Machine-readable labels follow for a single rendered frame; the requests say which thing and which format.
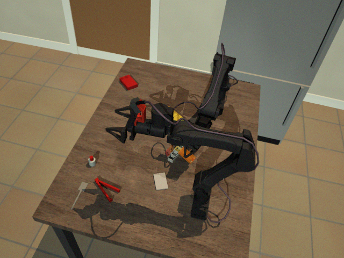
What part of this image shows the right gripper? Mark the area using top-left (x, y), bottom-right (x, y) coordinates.
top-left (184, 145), bottom-right (200, 158)

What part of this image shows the red rectangular block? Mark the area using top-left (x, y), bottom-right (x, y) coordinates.
top-left (119, 75), bottom-right (138, 90)

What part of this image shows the amber translucent pill bottle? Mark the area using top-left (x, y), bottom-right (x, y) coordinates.
top-left (178, 146), bottom-right (196, 164)

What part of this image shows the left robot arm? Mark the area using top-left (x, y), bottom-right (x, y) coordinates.
top-left (148, 103), bottom-right (255, 220)

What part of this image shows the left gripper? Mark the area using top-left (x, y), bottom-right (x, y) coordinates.
top-left (105, 104), bottom-right (152, 144)

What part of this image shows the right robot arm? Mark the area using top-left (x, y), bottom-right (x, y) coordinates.
top-left (198, 53), bottom-right (236, 129)

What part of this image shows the grey cylinder with red cap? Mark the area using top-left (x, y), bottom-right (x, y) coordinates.
top-left (88, 156), bottom-right (96, 167)

